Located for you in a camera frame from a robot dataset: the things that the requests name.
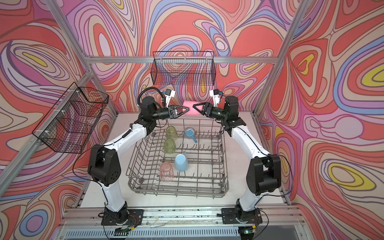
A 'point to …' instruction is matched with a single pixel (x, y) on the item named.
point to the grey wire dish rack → (207, 174)
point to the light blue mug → (181, 163)
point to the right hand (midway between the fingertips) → (196, 110)
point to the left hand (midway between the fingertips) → (188, 110)
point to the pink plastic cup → (191, 111)
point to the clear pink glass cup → (166, 173)
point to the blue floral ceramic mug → (189, 133)
